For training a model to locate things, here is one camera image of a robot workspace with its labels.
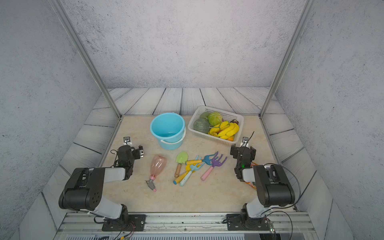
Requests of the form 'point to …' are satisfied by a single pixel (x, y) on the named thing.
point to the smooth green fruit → (204, 115)
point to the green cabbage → (214, 118)
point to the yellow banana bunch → (225, 129)
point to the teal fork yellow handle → (206, 160)
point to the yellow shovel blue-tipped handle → (188, 164)
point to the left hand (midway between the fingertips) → (134, 146)
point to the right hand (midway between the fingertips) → (244, 144)
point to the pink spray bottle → (157, 166)
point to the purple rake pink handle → (215, 163)
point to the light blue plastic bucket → (170, 128)
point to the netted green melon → (201, 125)
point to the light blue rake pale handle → (192, 167)
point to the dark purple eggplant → (234, 121)
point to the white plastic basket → (198, 134)
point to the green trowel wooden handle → (181, 157)
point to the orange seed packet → (248, 175)
